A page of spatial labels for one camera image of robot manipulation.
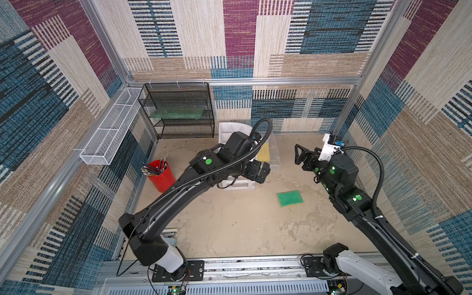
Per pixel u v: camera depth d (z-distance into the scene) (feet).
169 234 2.66
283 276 2.39
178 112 3.11
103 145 3.00
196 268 2.45
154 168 2.85
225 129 3.00
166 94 3.34
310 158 1.97
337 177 1.67
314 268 2.40
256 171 1.85
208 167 1.42
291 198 3.04
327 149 1.92
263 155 2.93
